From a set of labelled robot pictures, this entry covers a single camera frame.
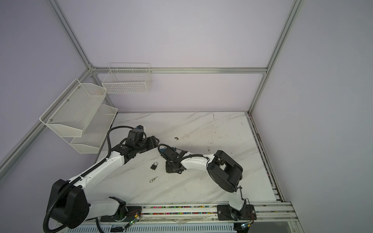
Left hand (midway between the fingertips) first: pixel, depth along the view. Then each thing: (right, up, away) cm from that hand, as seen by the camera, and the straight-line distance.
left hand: (154, 142), depth 85 cm
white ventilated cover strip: (+3, -41, -14) cm, 43 cm away
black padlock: (-2, -16, +6) cm, 17 cm away
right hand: (+8, -17, +3) cm, 19 cm away
